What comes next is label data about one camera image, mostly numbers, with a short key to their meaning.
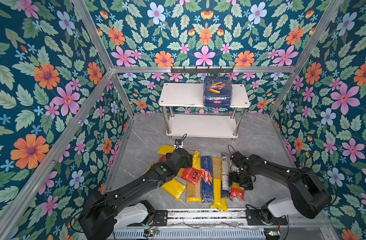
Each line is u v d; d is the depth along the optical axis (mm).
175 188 817
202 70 929
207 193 782
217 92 742
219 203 760
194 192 799
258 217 734
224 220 734
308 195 430
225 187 801
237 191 784
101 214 388
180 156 598
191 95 832
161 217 738
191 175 833
